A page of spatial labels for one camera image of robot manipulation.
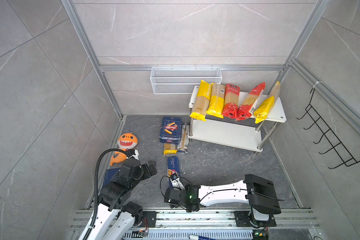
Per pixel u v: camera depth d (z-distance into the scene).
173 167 0.88
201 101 0.76
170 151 0.95
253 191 0.51
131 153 0.61
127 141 0.95
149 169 0.64
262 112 0.69
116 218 0.47
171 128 1.01
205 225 0.73
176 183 0.70
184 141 1.01
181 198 0.58
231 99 0.77
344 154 0.61
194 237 0.68
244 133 1.03
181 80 0.99
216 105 0.73
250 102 0.75
